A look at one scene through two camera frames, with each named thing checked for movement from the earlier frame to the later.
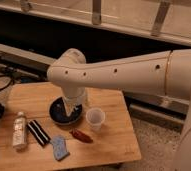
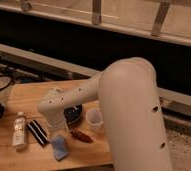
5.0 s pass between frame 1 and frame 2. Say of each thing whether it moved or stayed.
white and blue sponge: stayed
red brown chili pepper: stayed
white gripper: moved
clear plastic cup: stayed
